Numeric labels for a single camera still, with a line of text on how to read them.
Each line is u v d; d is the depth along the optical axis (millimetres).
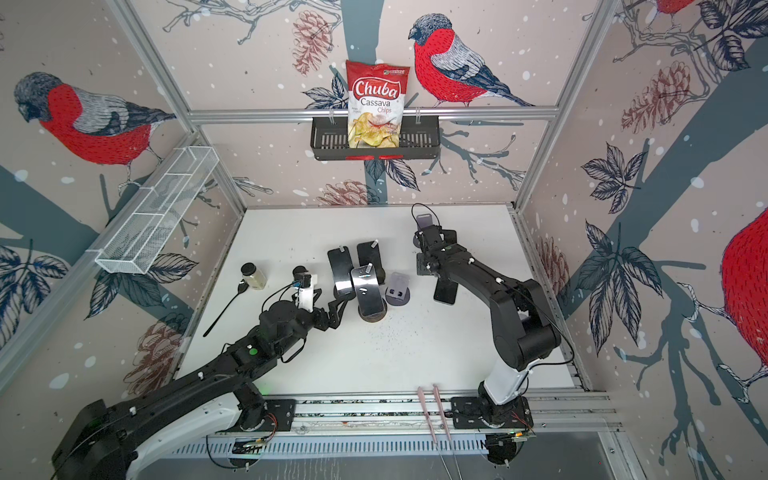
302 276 672
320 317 689
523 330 466
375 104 836
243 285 976
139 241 714
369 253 930
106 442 403
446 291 994
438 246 728
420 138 948
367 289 857
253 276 917
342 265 920
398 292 907
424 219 1095
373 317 880
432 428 711
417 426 727
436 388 770
